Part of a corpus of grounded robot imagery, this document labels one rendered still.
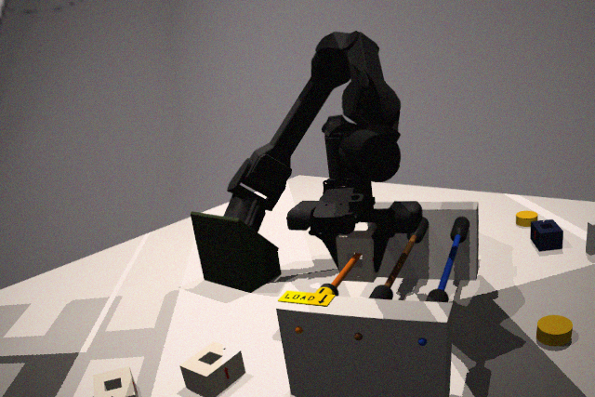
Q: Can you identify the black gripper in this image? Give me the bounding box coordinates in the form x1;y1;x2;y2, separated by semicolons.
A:
286;169;423;273

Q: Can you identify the yellow short cylinder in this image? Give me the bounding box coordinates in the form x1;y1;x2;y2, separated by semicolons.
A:
515;211;537;227
536;315;573;347

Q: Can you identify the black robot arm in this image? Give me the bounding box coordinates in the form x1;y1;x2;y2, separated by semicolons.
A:
223;31;401;234

